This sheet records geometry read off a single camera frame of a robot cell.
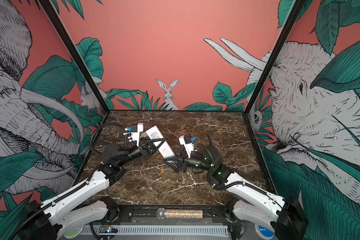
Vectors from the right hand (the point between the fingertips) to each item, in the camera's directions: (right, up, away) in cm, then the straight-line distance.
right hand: (165, 159), depth 60 cm
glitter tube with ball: (-3, -29, +10) cm, 31 cm away
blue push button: (+45, -36, +7) cm, 58 cm away
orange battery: (-7, -15, +28) cm, 32 cm away
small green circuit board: (-29, -36, +10) cm, 47 cm away
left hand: (-1, +8, -1) cm, 8 cm away
